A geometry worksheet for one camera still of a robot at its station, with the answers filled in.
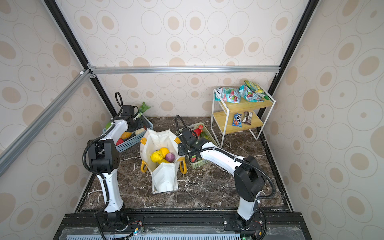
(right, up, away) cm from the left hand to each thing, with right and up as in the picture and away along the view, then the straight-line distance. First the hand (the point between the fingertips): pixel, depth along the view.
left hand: (142, 120), depth 101 cm
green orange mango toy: (+42, -10, +4) cm, 43 cm away
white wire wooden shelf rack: (+54, 0, -21) cm, 58 cm away
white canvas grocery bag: (+20, -31, -21) cm, 43 cm away
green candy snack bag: (+55, +13, -18) cm, 60 cm away
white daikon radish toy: (-3, +10, +12) cm, 16 cm away
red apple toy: (+38, -8, +4) cm, 39 cm away
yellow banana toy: (+17, -25, -11) cm, 32 cm away
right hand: (+28, -17, -14) cm, 36 cm away
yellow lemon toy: (+13, -22, -13) cm, 29 cm away
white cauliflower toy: (-2, -7, +2) cm, 8 cm away
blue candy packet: (+63, -1, -6) cm, 63 cm away
